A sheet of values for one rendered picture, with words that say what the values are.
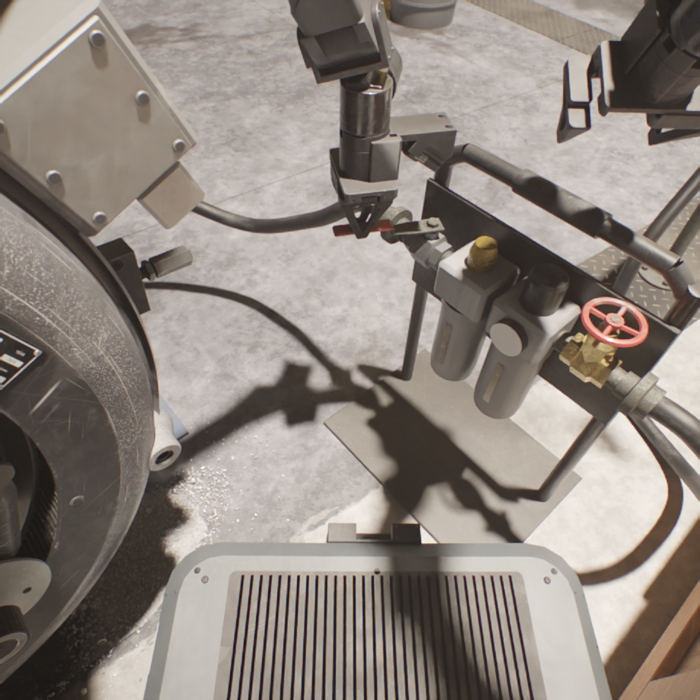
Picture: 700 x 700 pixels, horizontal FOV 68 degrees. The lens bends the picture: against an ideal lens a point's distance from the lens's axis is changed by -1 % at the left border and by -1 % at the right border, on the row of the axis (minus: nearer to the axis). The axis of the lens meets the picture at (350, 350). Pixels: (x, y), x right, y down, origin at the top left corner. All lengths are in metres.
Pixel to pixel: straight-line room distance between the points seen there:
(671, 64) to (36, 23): 0.44
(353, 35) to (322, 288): 0.83
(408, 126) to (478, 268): 0.20
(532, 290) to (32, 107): 0.52
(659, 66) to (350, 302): 0.91
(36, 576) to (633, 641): 0.86
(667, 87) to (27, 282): 0.49
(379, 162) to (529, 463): 0.68
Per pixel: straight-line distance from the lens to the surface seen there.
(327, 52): 0.59
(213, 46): 2.64
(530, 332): 0.67
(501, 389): 0.77
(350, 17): 0.55
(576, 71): 0.56
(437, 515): 1.00
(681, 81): 0.53
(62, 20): 0.35
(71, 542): 0.56
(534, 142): 2.02
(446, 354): 0.81
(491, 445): 1.09
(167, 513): 1.04
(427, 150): 0.66
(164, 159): 0.38
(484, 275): 0.71
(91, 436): 0.46
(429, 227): 0.75
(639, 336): 0.64
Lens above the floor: 0.93
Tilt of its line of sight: 51 degrees down
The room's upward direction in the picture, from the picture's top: 2 degrees clockwise
